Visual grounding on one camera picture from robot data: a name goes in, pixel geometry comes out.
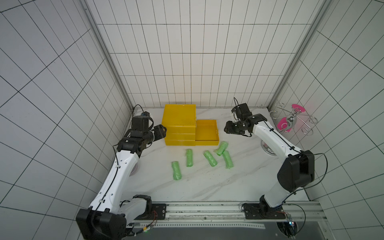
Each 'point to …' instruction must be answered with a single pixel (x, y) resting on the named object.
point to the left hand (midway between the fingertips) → (161, 133)
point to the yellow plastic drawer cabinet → (179, 121)
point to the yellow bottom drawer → (206, 133)
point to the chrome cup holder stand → (294, 116)
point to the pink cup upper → (294, 106)
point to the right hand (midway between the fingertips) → (228, 126)
